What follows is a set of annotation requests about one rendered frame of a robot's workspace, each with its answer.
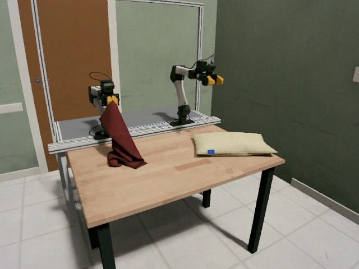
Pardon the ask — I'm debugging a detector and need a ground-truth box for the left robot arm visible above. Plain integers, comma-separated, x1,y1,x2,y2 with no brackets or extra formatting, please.
169,61,216,127

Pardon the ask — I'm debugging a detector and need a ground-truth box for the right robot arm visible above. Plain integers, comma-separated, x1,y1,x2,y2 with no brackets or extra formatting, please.
88,80,114,140

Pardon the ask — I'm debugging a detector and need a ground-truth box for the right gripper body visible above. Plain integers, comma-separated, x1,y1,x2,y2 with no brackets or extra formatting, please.
101,94,119,106

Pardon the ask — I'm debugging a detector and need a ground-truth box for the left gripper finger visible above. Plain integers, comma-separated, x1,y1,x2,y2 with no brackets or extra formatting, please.
216,76,223,85
208,76,215,85

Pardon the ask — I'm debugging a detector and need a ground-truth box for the grey slotted mounting rail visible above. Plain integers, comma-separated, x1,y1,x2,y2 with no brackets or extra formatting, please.
54,105,210,144

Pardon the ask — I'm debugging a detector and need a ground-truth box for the dark red pillowcase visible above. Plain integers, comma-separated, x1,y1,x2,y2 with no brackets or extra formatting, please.
99,100,147,169

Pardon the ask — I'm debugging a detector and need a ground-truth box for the cream pillow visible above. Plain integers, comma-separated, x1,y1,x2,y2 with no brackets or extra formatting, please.
192,132,276,156

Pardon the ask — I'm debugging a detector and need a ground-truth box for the grey slotted aluminium crossbar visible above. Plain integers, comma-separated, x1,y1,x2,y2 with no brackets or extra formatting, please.
48,117,221,154

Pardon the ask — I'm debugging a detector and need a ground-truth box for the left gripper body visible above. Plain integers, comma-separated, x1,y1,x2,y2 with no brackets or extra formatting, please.
201,73,220,86

